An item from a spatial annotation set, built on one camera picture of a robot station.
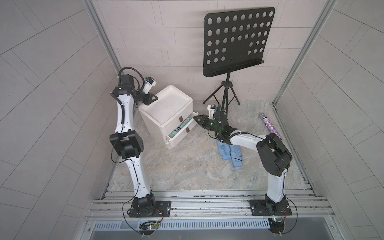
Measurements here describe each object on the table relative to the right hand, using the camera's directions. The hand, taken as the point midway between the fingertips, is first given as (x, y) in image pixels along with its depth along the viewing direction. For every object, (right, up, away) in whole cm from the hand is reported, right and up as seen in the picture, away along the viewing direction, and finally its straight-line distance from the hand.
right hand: (193, 118), depth 87 cm
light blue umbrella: (+25, -22, 0) cm, 33 cm away
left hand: (-22, +14, +3) cm, 26 cm away
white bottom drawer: (-13, -13, -5) cm, 19 cm away
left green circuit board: (-19, -48, -21) cm, 56 cm away
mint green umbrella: (-8, -5, 0) cm, 9 cm away
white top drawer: (-12, -4, -10) cm, 16 cm away
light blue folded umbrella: (+19, -20, +2) cm, 27 cm away
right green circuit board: (+38, -47, -18) cm, 63 cm away
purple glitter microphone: (+51, -5, +13) cm, 53 cm away
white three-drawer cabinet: (-12, +1, -8) cm, 14 cm away
